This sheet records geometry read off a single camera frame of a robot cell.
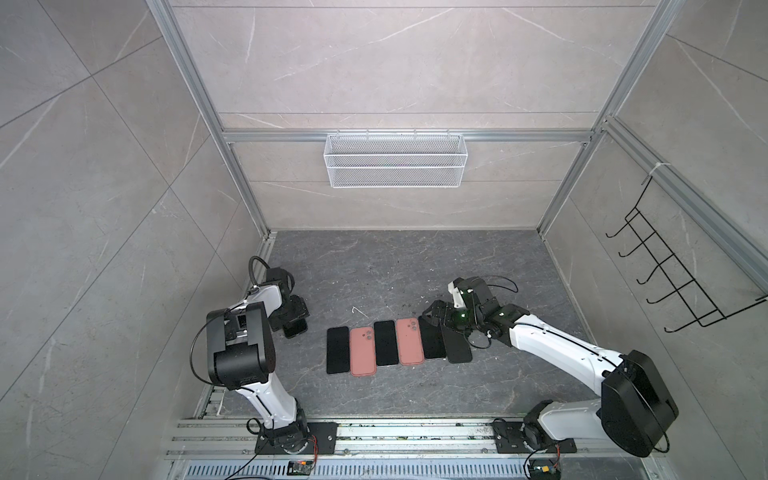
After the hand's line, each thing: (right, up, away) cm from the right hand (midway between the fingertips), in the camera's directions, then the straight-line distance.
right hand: (431, 316), depth 84 cm
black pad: (+1, -9, +7) cm, 11 cm away
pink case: (-5, -11, +4) cm, 13 cm away
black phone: (-28, -11, +4) cm, 30 cm away
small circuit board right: (+25, -34, -14) cm, 44 cm away
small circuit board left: (-34, -34, -14) cm, 50 cm away
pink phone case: (-20, -12, +4) cm, 23 cm away
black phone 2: (-13, -11, +6) cm, 18 cm away
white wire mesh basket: (-10, +50, +17) cm, 54 cm away
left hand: (-44, -1, +12) cm, 45 cm away
